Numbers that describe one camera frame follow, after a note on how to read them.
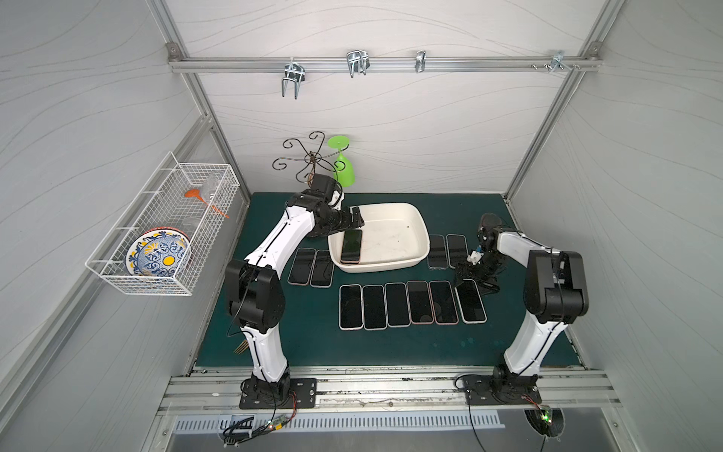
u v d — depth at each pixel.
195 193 0.77
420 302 0.88
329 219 0.75
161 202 0.69
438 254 1.01
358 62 0.77
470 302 0.91
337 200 0.76
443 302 0.86
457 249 1.04
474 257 0.92
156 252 0.62
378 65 0.78
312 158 0.88
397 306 0.89
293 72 0.78
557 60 0.77
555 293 0.51
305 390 0.74
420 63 0.78
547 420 0.72
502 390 0.67
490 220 1.05
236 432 0.69
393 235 1.08
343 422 0.70
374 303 0.89
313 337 0.87
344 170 0.84
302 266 1.02
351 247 1.01
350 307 0.90
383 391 0.75
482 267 0.82
